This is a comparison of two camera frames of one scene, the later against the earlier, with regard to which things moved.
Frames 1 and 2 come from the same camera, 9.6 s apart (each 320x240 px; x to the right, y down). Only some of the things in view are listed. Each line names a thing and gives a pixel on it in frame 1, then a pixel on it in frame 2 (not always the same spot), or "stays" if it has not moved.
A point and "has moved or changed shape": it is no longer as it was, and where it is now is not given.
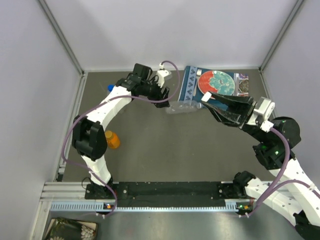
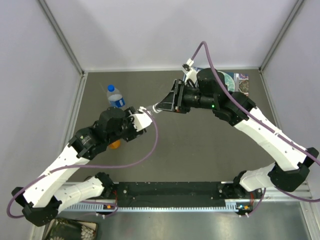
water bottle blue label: x=110 y=87 has moved or changed shape
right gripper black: x=242 y=105 → x=178 y=90
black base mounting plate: x=168 y=194 stays
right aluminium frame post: x=280 y=35 stays
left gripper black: x=159 y=96 → x=134 y=133
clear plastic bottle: x=182 y=107 has moved or changed shape
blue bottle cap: x=110 y=87 stays
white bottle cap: x=206 y=96 has moved or changed shape
